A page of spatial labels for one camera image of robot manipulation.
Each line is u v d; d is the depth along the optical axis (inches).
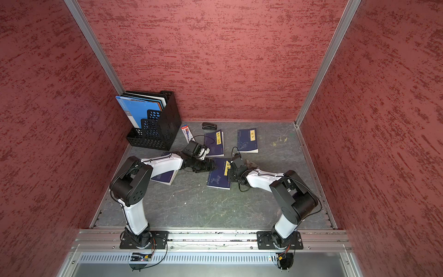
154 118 37.0
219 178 36.3
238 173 28.8
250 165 39.3
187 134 44.6
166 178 35.4
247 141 43.4
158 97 35.3
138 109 35.4
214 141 42.0
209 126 45.7
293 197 19.4
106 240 29.8
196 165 32.4
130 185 19.5
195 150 31.1
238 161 29.2
